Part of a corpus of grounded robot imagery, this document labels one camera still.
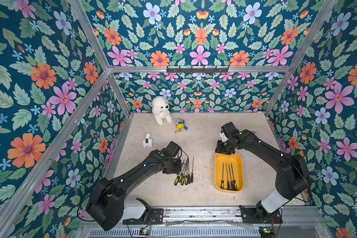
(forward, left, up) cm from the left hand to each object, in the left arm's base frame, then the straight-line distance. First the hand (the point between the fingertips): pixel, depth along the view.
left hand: (182, 170), depth 82 cm
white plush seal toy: (+43, +13, +10) cm, 46 cm away
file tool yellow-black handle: (-2, -5, -6) cm, 8 cm away
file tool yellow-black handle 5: (-8, -22, -6) cm, 24 cm away
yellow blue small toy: (+36, 0, -3) cm, 36 cm away
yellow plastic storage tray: (+7, -25, -9) cm, 28 cm away
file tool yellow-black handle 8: (-2, -2, -7) cm, 7 cm away
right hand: (+9, -22, +2) cm, 24 cm away
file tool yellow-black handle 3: (-6, -30, -7) cm, 31 cm away
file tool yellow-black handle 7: (-2, 0, -7) cm, 7 cm away
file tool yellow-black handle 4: (-6, -26, -6) cm, 28 cm away
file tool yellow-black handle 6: (-3, +4, -6) cm, 8 cm away
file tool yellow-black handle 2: (-7, -28, -7) cm, 30 cm away
